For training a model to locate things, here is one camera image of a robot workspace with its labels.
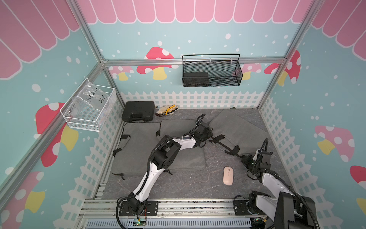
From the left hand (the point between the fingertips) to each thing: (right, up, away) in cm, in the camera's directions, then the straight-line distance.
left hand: (213, 133), depth 102 cm
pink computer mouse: (+5, -24, -19) cm, 31 cm away
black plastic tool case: (-57, +17, +10) cm, 61 cm away
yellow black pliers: (-32, +19, +18) cm, 42 cm away
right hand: (+16, -14, -12) cm, 24 cm away
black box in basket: (-13, +35, -12) cm, 39 cm away
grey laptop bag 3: (+22, -1, -2) cm, 22 cm away
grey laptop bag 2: (-16, -15, -14) cm, 26 cm away
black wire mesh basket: (-2, +43, -8) cm, 44 cm away
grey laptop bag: (-53, -5, -5) cm, 53 cm away
